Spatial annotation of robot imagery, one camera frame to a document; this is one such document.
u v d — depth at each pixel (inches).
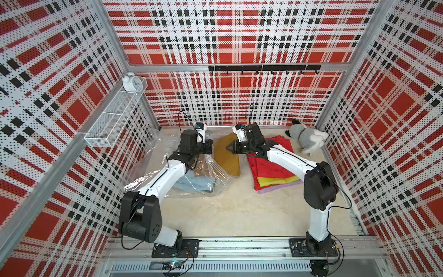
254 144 27.6
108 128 35.8
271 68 35.0
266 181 34.8
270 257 28.4
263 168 35.4
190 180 33.1
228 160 33.2
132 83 31.5
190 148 25.6
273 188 35.0
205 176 33.4
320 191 19.7
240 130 31.6
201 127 29.6
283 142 40.0
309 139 40.1
